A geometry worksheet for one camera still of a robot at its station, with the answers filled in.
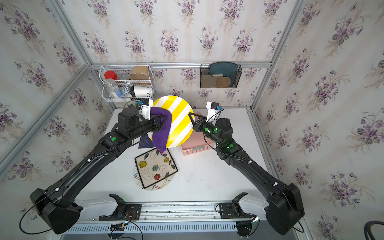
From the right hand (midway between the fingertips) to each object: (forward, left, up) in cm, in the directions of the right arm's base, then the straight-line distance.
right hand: (187, 116), depth 67 cm
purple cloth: (-7, +12, -7) cm, 16 cm away
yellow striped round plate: (-3, +3, -5) cm, 6 cm away
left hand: (0, +9, -2) cm, 9 cm away
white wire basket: (+33, +40, -6) cm, 52 cm away
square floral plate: (-9, +21, -35) cm, 42 cm away
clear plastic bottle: (+25, +46, -4) cm, 53 cm away
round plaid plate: (-20, +18, -36) cm, 45 cm away
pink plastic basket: (+4, -5, -31) cm, 31 cm away
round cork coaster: (+37, -22, -8) cm, 44 cm away
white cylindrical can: (+29, +31, -9) cm, 44 cm away
